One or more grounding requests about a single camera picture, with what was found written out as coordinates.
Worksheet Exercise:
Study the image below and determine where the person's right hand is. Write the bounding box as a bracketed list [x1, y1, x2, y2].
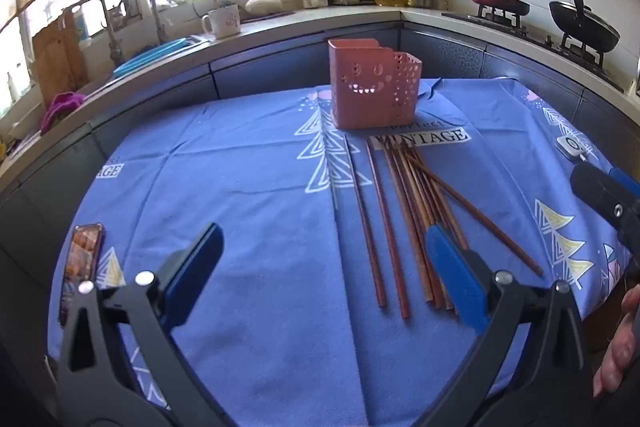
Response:
[592, 284, 640, 399]

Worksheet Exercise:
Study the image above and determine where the metal kitchen faucet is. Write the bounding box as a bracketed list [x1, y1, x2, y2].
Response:
[75, 0, 126, 62]
[120, 0, 166, 45]

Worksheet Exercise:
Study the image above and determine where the blue printed tablecloth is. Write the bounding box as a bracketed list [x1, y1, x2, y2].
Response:
[47, 77, 640, 427]

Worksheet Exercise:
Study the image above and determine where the small white device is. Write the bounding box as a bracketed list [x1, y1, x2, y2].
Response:
[555, 134, 592, 162]

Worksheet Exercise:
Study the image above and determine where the detergent bottle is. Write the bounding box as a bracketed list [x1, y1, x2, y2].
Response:
[70, 6, 92, 40]

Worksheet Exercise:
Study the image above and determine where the pale oblong object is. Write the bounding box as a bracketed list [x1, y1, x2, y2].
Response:
[244, 0, 284, 16]

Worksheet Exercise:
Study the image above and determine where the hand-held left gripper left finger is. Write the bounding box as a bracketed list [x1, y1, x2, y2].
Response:
[52, 222, 226, 427]

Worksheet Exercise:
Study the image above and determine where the smartphone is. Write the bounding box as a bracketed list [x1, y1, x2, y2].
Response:
[59, 222, 106, 328]

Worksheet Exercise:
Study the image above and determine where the pink plastic utensil holder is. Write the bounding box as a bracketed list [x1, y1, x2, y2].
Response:
[327, 38, 423, 130]

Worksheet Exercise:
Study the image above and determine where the bundle of wooden chopsticks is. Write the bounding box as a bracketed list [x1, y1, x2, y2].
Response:
[344, 138, 546, 320]

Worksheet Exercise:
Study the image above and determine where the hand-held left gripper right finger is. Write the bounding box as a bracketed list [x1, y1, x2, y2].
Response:
[424, 223, 593, 427]

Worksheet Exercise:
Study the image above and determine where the wooden cutting board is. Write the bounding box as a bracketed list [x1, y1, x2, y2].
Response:
[31, 14, 90, 108]

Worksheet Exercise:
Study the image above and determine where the gas stove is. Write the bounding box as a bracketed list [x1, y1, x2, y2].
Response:
[441, 9, 626, 94]

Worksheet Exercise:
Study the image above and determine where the white mug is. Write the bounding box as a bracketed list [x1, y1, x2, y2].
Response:
[201, 4, 242, 40]

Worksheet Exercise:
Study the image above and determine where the magenta cloth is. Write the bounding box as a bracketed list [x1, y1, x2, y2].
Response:
[40, 92, 86, 132]

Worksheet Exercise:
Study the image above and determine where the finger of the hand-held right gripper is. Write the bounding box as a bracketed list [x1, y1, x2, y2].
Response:
[570, 162, 640, 258]
[607, 167, 640, 198]

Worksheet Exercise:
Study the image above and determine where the black wok with lid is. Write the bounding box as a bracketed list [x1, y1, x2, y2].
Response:
[549, 0, 621, 54]

